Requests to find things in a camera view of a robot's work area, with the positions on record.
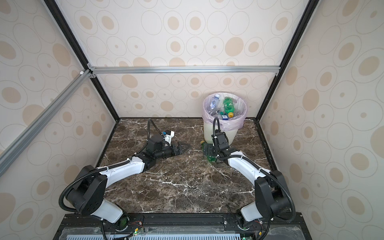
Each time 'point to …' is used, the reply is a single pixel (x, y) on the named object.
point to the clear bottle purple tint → (214, 105)
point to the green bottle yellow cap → (229, 106)
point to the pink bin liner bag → (235, 123)
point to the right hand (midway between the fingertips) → (211, 147)
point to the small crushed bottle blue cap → (224, 115)
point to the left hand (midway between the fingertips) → (189, 146)
